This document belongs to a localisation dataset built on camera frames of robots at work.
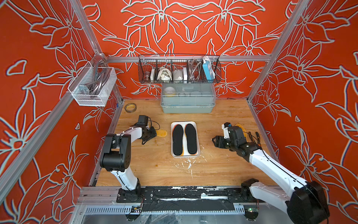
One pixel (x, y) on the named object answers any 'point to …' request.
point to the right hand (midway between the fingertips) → (213, 139)
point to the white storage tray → (184, 139)
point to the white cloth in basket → (164, 74)
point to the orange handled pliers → (258, 140)
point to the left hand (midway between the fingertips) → (154, 133)
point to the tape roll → (130, 108)
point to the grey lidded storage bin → (188, 97)
